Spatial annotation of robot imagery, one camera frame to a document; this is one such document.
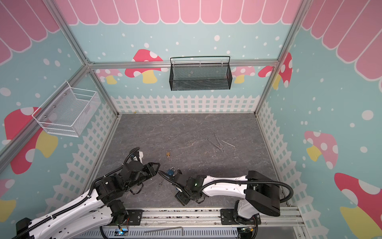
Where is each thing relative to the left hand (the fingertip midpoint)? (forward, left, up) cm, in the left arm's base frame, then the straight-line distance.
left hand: (158, 169), depth 76 cm
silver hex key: (+25, -42, -14) cm, 51 cm away
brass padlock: (+16, -1, -14) cm, 21 cm away
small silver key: (-3, +1, -14) cm, 14 cm away
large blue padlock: (+5, -4, -15) cm, 17 cm away
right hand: (-10, -12, -11) cm, 19 cm away
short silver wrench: (+25, -36, -14) cm, 46 cm away
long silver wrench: (+21, -37, -14) cm, 44 cm away
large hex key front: (-24, -6, -14) cm, 29 cm away
